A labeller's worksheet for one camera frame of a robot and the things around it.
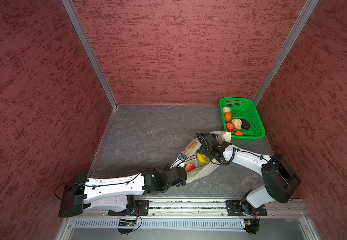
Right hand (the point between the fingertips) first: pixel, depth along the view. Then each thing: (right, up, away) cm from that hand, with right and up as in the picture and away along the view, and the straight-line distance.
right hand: (203, 153), depth 90 cm
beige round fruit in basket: (+22, +28, +20) cm, 41 cm away
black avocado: (+32, +17, +14) cm, 39 cm away
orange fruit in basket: (+26, +11, +10) cm, 30 cm away
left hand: (-15, -6, -14) cm, 22 cm away
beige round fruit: (+27, +18, +13) cm, 35 cm away
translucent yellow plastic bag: (-3, -4, -16) cm, 17 cm away
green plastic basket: (+38, +30, +26) cm, 55 cm away
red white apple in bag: (-9, -7, -6) cm, 12 cm away
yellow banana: (-1, -3, 0) cm, 3 cm away
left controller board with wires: (-42, -31, -17) cm, 55 cm away
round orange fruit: (+21, +23, +17) cm, 36 cm away
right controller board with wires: (+22, -33, -17) cm, 43 cm away
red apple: (+21, +16, +10) cm, 28 cm away
